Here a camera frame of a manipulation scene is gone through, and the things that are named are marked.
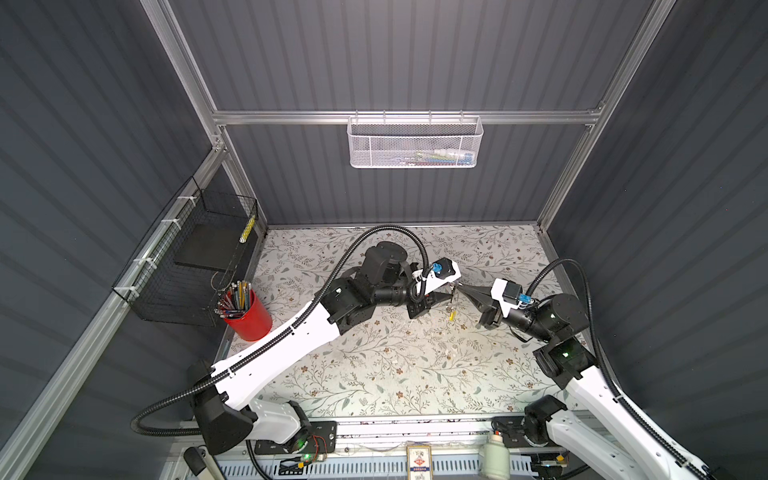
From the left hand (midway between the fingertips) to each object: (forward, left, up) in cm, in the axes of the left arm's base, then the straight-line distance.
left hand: (448, 284), depth 64 cm
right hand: (-2, -3, +1) cm, 4 cm away
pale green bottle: (-29, -9, -26) cm, 40 cm away
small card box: (-28, +7, -31) cm, 43 cm away
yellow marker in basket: (+25, +51, -5) cm, 57 cm away
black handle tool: (-25, +58, -29) cm, 69 cm away
